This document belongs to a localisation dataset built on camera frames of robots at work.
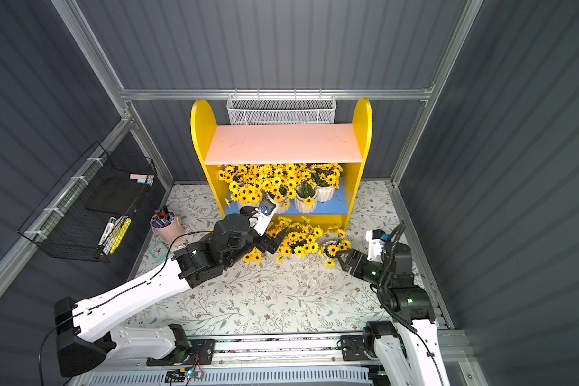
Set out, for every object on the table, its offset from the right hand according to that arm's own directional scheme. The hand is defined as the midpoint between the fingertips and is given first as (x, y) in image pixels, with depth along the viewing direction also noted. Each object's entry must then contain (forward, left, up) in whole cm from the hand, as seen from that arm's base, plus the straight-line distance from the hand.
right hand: (346, 258), depth 72 cm
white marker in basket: (+4, +71, +8) cm, 71 cm away
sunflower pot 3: (+25, +33, +7) cm, 42 cm away
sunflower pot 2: (+12, +14, -8) cm, 20 cm away
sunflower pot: (+8, +3, -8) cm, 11 cm away
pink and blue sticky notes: (+27, +70, +7) cm, 76 cm away
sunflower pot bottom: (+25, +12, +1) cm, 28 cm away
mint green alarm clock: (+11, +70, -18) cm, 73 cm away
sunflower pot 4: (+24, +23, +8) cm, 34 cm away
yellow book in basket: (+5, +68, +7) cm, 68 cm away
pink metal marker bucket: (+18, +65, -9) cm, 68 cm away
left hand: (+7, +22, +11) cm, 26 cm away
